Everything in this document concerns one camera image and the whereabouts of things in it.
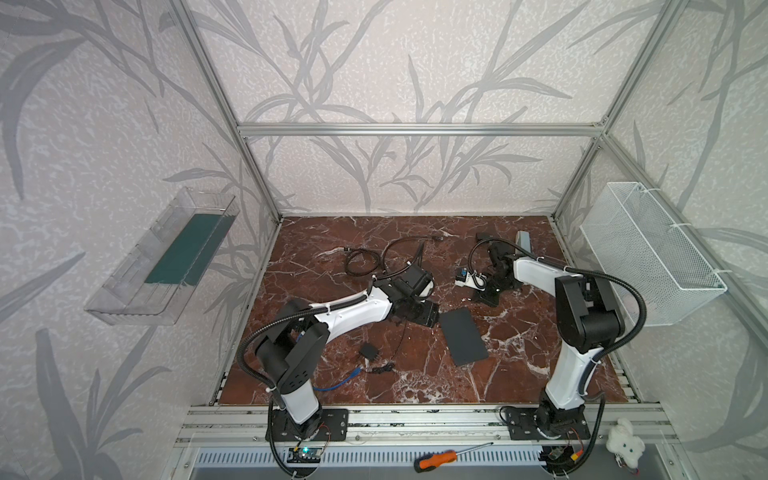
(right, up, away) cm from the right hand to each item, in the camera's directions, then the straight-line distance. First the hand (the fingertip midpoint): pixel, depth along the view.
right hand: (476, 286), depth 99 cm
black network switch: (-6, -14, -10) cm, 19 cm away
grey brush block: (+19, +16, +9) cm, 27 cm away
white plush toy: (+26, -31, -30) cm, 51 cm away
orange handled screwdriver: (-19, -35, -32) cm, 51 cm away
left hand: (-16, -4, -13) cm, 21 cm away
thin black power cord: (-28, -20, -17) cm, 38 cm away
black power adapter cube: (-34, -17, -14) cm, 41 cm away
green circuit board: (-49, -37, -28) cm, 67 cm away
